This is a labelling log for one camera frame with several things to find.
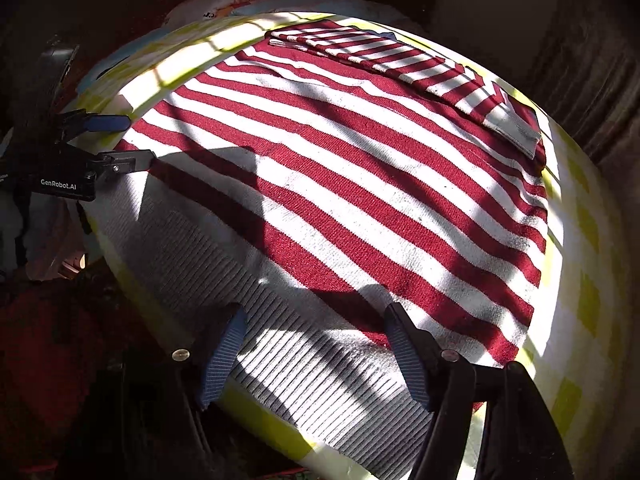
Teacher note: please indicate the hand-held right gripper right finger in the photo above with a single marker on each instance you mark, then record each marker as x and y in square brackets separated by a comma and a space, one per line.
[410, 355]

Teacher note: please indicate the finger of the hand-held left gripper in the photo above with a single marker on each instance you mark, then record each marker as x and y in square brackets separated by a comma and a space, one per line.
[127, 161]
[107, 122]

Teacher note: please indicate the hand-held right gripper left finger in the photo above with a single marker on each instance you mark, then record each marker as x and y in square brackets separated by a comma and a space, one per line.
[222, 355]

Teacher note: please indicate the red white striped sweater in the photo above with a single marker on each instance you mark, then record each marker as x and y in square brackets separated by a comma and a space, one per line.
[350, 185]

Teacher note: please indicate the pale cloth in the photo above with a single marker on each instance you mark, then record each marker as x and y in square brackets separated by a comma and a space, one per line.
[45, 240]

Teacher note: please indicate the orange floral pillow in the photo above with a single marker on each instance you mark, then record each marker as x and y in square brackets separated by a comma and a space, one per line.
[210, 7]

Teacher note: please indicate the yellow checked bed sheet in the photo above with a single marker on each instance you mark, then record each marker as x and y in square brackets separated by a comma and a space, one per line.
[585, 310]

